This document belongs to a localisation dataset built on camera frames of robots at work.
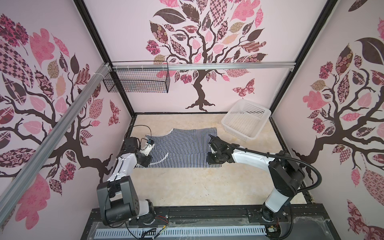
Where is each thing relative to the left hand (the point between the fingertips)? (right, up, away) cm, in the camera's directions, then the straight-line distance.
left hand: (147, 160), depth 88 cm
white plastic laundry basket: (+69, +26, +26) cm, 78 cm away
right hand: (+37, +1, +2) cm, 37 cm away
